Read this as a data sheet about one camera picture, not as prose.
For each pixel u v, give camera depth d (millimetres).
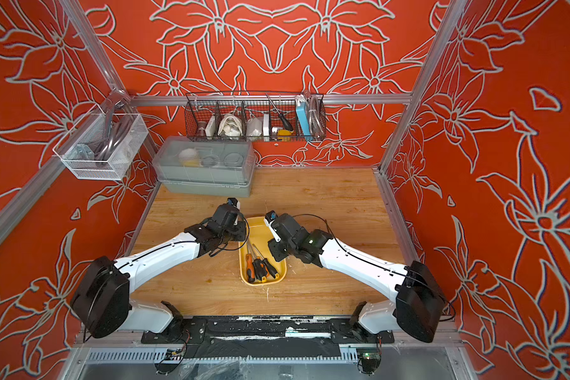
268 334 733
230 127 898
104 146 778
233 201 777
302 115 845
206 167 1014
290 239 585
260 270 827
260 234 896
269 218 697
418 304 401
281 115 948
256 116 959
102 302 409
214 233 641
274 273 832
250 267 832
